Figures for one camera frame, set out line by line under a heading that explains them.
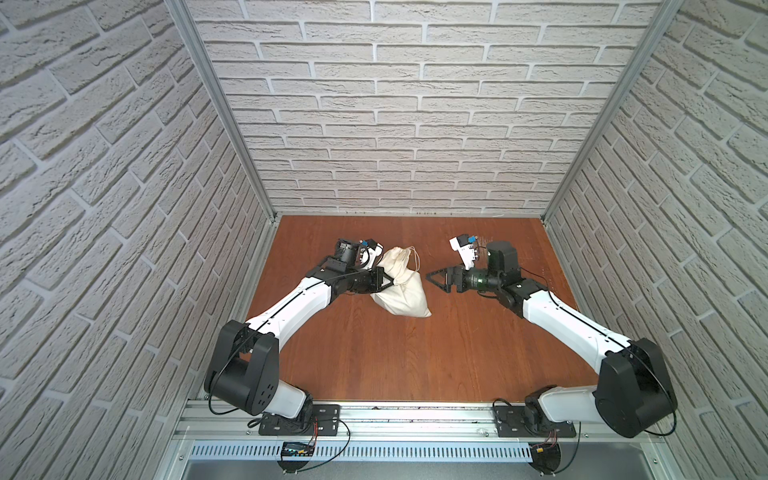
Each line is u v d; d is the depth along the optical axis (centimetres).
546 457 69
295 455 71
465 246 73
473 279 71
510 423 73
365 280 74
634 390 42
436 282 73
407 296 80
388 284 81
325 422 73
